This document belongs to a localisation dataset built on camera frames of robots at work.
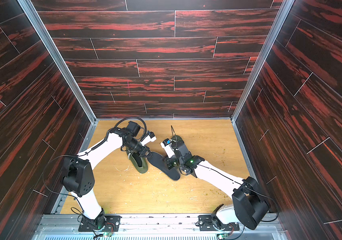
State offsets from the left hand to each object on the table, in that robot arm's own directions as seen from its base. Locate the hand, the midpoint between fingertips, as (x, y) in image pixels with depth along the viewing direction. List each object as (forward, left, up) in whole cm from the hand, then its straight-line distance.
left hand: (152, 155), depth 85 cm
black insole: (-3, -5, -3) cm, 7 cm away
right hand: (0, -8, 0) cm, 8 cm away
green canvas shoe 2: (+22, -15, -11) cm, 29 cm away
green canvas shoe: (0, +9, -8) cm, 12 cm away
